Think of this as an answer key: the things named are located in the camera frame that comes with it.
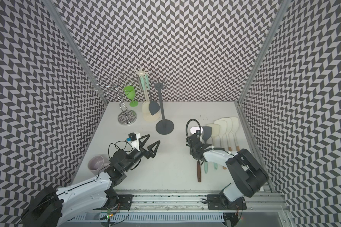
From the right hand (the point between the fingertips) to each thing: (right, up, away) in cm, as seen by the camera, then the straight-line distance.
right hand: (197, 148), depth 92 cm
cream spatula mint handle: (+13, +11, +4) cm, 17 cm away
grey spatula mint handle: (+6, +10, +4) cm, 12 cm away
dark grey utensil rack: (-23, +14, +10) cm, 28 cm away
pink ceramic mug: (-60, -5, -12) cm, 61 cm away
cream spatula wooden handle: (+28, +13, +7) cm, 32 cm away
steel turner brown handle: (-4, +13, -10) cm, 17 cm away
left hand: (-25, +9, -18) cm, 32 cm away
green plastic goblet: (-48, +39, +10) cm, 63 cm away
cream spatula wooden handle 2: (+17, +13, +7) cm, 22 cm away
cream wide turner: (-35, +22, +8) cm, 42 cm away
